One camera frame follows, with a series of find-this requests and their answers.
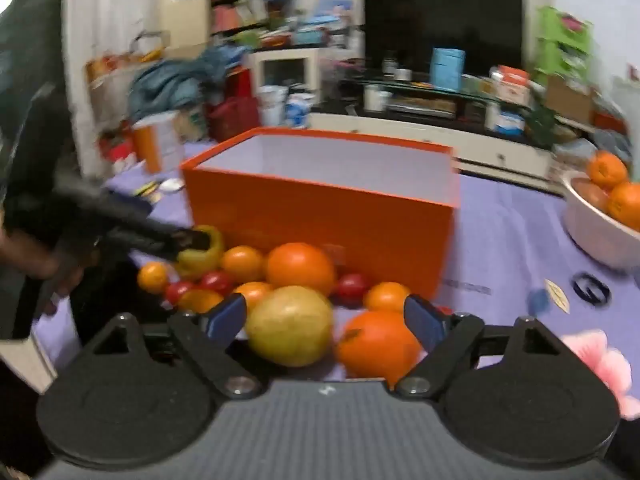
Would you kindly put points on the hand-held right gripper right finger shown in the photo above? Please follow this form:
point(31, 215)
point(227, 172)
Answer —
point(422, 322)

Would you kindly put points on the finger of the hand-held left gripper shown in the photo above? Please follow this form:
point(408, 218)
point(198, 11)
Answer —
point(160, 240)

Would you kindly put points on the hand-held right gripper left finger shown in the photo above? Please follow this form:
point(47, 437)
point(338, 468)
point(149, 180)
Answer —
point(227, 316)

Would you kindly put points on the small orange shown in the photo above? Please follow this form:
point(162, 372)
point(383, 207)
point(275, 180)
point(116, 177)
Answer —
point(255, 292)
point(386, 296)
point(152, 276)
point(200, 301)
point(242, 262)

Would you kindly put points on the red cherry tomato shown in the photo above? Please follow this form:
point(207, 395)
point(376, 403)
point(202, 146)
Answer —
point(351, 287)
point(177, 290)
point(216, 281)

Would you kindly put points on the large orange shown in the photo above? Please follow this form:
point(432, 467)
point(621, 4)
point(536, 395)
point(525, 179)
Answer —
point(606, 169)
point(300, 267)
point(375, 345)
point(626, 205)

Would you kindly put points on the orange cardboard box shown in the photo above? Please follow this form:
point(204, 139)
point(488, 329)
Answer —
point(325, 220)

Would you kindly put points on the person's left hand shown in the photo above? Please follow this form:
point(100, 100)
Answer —
point(57, 285)

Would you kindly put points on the white round disc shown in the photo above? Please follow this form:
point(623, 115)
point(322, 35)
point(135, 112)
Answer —
point(170, 185)

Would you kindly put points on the orange and white tub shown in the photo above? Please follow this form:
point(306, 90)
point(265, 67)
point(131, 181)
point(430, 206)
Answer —
point(150, 147)

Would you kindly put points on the purple floral tablecloth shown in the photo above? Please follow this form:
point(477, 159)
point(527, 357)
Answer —
point(500, 240)

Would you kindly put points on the red bag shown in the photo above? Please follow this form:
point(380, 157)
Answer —
point(235, 115)

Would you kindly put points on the blue-grey jacket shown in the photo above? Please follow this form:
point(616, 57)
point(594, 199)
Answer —
point(170, 82)

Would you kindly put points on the white TV stand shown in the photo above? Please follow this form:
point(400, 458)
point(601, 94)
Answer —
point(475, 147)

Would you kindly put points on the blue and white bag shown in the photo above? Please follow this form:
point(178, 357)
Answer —
point(298, 110)

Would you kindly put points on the white plastic basket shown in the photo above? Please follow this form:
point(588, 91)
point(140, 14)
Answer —
point(595, 232)

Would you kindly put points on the reddish mango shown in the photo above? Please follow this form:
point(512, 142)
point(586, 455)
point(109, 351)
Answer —
point(589, 195)

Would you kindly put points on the white glass-door cabinet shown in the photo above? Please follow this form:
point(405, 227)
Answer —
point(287, 53)

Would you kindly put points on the cream standing air conditioner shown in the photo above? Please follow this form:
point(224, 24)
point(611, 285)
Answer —
point(182, 15)

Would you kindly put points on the dark green box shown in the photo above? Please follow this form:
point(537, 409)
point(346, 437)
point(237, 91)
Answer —
point(540, 122)

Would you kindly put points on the red and white box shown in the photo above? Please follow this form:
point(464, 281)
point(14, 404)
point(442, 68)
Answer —
point(512, 87)

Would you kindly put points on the blue cylindrical container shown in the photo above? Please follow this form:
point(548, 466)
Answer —
point(447, 67)

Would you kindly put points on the open cardboard box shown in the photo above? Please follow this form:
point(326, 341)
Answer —
point(567, 102)

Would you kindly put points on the green shelf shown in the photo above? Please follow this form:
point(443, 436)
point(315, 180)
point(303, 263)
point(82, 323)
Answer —
point(550, 55)

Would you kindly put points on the white fridge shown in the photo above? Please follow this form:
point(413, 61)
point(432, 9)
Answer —
point(625, 100)

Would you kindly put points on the black television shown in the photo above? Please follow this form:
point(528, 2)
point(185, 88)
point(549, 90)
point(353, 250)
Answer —
point(440, 15)

